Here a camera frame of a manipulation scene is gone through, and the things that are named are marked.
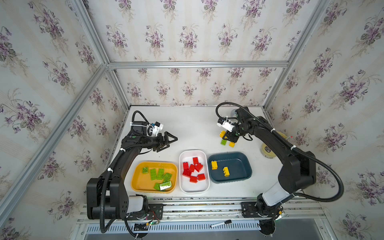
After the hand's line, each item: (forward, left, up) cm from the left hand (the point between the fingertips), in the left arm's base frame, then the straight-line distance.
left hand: (172, 141), depth 79 cm
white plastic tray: (-10, -12, -18) cm, 24 cm away
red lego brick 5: (-13, -16, -18) cm, 27 cm away
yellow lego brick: (-11, -31, -15) cm, 36 cm away
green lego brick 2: (-14, +3, -16) cm, 22 cm away
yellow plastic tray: (-16, +18, -19) cm, 30 cm away
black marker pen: (-34, -28, -17) cm, 47 cm away
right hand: (+7, -30, -3) cm, 31 cm away
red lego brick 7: (-2, -13, -18) cm, 23 cm away
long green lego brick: (-12, +11, -17) cm, 24 cm away
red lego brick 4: (-15, -12, -16) cm, 25 cm away
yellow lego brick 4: (+9, -37, -17) cm, 42 cm away
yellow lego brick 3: (+5, -27, 0) cm, 28 cm away
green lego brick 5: (+10, -32, -17) cm, 38 cm away
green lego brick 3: (-18, +4, -17) cm, 25 cm away
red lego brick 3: (-8, -11, -17) cm, 21 cm away
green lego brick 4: (-18, +8, -17) cm, 27 cm away
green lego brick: (-10, +7, -18) cm, 22 cm away
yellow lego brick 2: (-7, -24, -15) cm, 29 cm away
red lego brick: (-8, -15, -16) cm, 23 cm away
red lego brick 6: (-11, -8, -17) cm, 22 cm away
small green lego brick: (-9, +17, -17) cm, 26 cm away
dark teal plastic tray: (-6, -39, -17) cm, 43 cm away
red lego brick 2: (-7, -7, -15) cm, 18 cm away
